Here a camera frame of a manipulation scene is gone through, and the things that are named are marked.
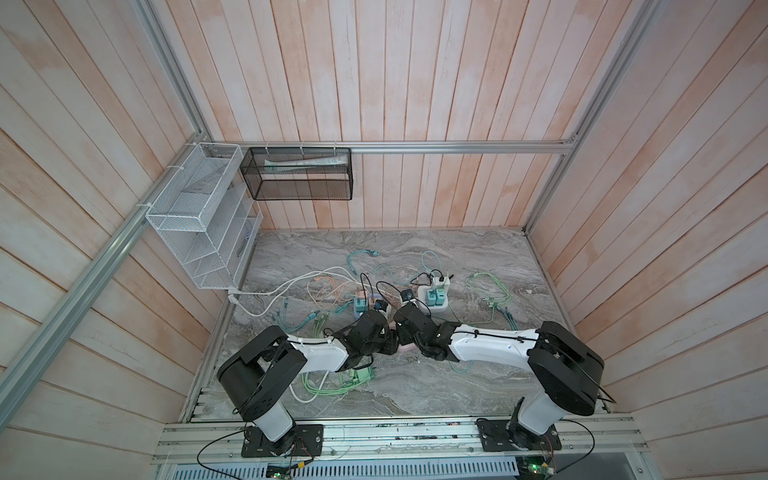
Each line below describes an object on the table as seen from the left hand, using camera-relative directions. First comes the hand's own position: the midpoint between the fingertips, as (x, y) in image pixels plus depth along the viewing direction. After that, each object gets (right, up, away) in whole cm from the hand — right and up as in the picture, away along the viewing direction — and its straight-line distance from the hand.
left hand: (396, 344), depth 89 cm
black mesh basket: (-34, +57, +15) cm, 68 cm away
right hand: (+2, +7, +1) cm, 7 cm away
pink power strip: (+3, +1, -7) cm, 8 cm away
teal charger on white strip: (+13, +14, +4) cm, 19 cm away
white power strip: (+9, +14, +10) cm, 20 cm away
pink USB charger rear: (-11, +15, +4) cm, 19 cm away
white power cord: (-56, +15, +12) cm, 60 cm away
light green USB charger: (-10, -6, -8) cm, 14 cm away
